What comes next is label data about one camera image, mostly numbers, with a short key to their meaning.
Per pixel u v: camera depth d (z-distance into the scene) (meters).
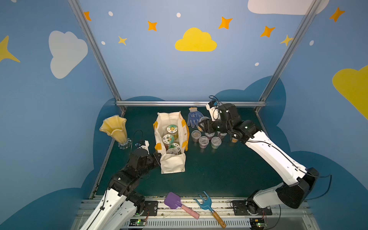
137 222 0.71
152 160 0.57
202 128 0.69
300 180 0.40
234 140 0.52
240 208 0.74
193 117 1.18
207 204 0.75
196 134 0.98
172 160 0.77
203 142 0.96
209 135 0.98
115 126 0.89
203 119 0.72
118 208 0.48
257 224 0.71
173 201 0.77
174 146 0.89
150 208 0.74
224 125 0.55
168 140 0.92
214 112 0.61
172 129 0.98
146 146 0.67
